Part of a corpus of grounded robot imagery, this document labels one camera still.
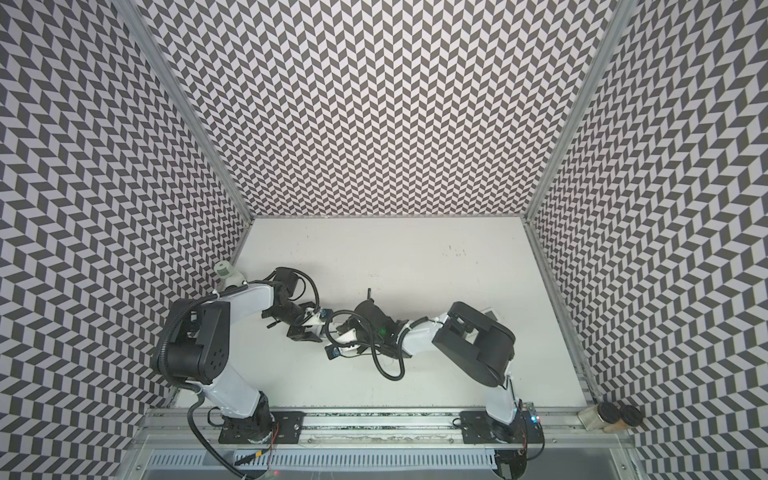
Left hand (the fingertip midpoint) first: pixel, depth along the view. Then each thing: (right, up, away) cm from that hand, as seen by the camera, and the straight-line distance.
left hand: (319, 326), depth 91 cm
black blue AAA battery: (+14, +9, +6) cm, 18 cm away
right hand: (+8, 0, -3) cm, 8 cm away
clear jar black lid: (+74, -18, -17) cm, 78 cm away
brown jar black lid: (+81, -16, -19) cm, 85 cm away
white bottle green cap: (-29, +15, +1) cm, 33 cm away
